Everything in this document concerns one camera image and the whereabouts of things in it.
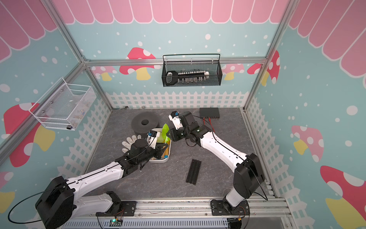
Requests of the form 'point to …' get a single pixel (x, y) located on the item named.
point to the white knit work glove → (129, 142)
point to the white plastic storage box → (161, 160)
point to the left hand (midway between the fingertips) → (166, 147)
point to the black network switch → (209, 112)
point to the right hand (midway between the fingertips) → (169, 133)
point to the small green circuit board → (115, 223)
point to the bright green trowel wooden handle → (165, 130)
